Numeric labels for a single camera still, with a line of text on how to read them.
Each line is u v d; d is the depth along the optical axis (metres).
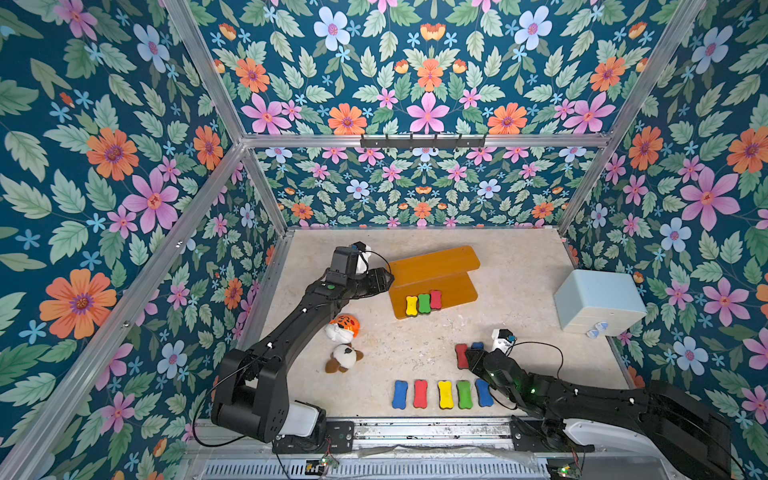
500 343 0.78
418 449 0.72
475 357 0.86
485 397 0.77
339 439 0.73
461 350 0.87
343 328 0.87
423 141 0.93
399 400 0.79
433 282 0.93
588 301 0.82
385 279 0.77
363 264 0.70
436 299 0.96
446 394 0.79
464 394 0.80
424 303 0.96
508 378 0.63
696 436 0.44
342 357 0.85
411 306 0.96
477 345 0.89
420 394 0.80
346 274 0.65
